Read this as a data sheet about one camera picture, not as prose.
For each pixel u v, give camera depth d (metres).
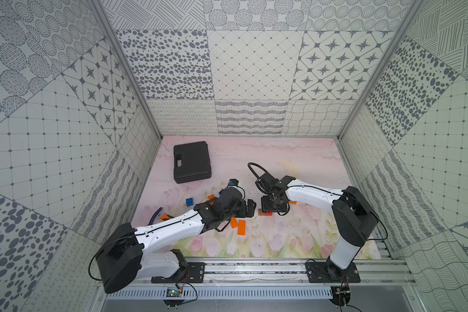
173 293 0.72
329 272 0.66
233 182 0.74
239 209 0.71
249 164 0.81
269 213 0.85
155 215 0.88
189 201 0.92
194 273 0.73
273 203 0.76
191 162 1.04
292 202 0.73
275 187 0.67
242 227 0.86
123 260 0.40
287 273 0.76
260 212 0.90
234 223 0.86
